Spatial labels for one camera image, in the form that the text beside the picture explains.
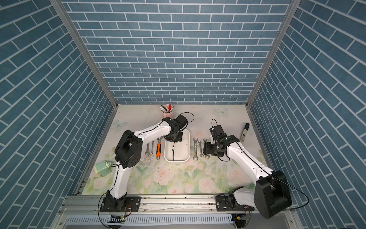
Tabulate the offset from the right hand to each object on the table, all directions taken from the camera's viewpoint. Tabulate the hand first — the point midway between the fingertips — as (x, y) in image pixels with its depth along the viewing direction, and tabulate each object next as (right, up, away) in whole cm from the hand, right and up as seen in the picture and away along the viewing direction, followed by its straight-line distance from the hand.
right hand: (209, 151), depth 84 cm
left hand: (-18, +4, +11) cm, 21 cm away
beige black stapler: (+26, +7, +14) cm, 31 cm away
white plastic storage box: (-16, -1, +7) cm, 18 cm away
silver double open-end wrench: (-8, -5, +8) cm, 12 cm away
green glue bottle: (-60, -9, -5) cm, 61 cm away
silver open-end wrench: (-4, -4, +8) cm, 10 cm away
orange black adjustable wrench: (-32, -3, +7) cm, 33 cm away
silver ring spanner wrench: (-22, -4, +7) cm, 24 cm away
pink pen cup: (-26, +22, +18) cm, 39 cm away
